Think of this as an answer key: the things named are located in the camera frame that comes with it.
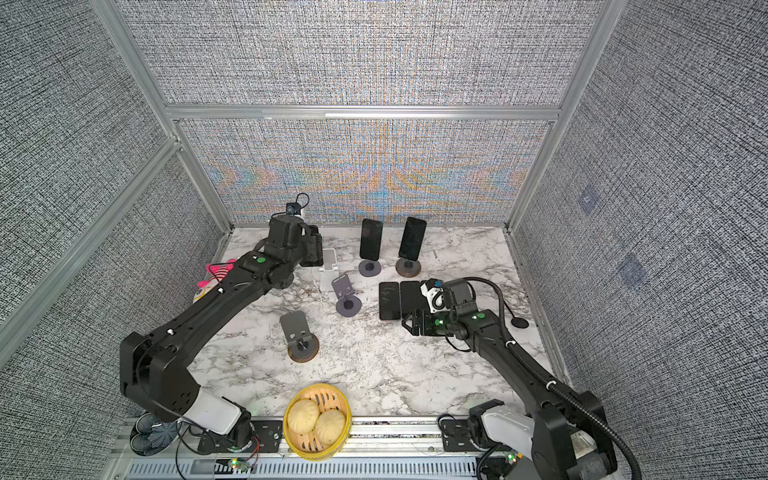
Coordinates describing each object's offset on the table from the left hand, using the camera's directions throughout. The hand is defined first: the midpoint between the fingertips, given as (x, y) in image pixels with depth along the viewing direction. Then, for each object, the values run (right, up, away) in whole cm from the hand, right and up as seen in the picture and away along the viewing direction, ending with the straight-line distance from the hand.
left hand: (310, 237), depth 83 cm
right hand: (+29, -23, -1) cm, 37 cm away
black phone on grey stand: (+16, 0, +15) cm, 22 cm away
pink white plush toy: (-36, -11, +16) cm, 41 cm away
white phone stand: (+2, -10, +19) cm, 22 cm away
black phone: (+3, -5, -10) cm, 11 cm away
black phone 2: (+22, -20, +14) cm, 33 cm away
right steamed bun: (+8, -45, -13) cm, 48 cm away
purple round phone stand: (+9, -21, +14) cm, 27 cm away
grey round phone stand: (+16, -10, +23) cm, 30 cm away
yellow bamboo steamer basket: (+2, -50, -13) cm, 52 cm away
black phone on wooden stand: (+30, +2, +17) cm, 35 cm away
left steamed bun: (+1, -43, -12) cm, 45 cm away
